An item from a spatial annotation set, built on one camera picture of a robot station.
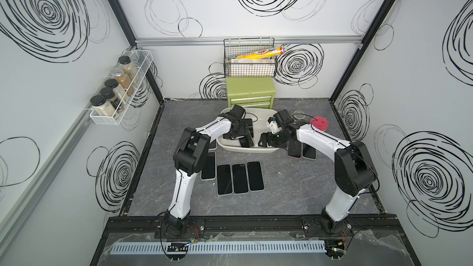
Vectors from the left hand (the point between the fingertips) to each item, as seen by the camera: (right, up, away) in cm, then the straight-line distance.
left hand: (239, 132), depth 102 cm
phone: (-7, -22, -15) cm, 27 cm away
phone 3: (-14, -6, -6) cm, 16 cm away
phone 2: (+8, -19, -15) cm, 26 cm away
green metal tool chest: (+6, +23, -2) cm, 23 cm away
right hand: (+13, -5, -12) cm, 18 cm away
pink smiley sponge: (+46, +5, +1) cm, 47 cm away
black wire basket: (+9, +33, -15) cm, 37 cm away
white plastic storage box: (+12, +8, +6) cm, 16 cm away
